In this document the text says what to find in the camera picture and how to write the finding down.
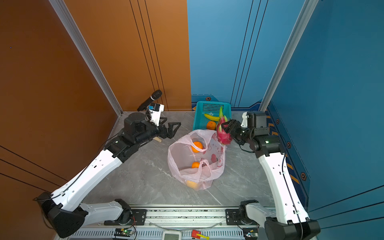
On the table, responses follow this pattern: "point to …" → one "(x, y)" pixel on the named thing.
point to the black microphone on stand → (155, 95)
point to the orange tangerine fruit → (211, 125)
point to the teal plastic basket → (213, 108)
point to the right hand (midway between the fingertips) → (223, 128)
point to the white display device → (172, 235)
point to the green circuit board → (123, 232)
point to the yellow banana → (212, 117)
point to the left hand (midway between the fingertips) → (173, 119)
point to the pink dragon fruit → (223, 136)
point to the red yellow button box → (196, 234)
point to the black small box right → (250, 233)
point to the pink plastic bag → (197, 158)
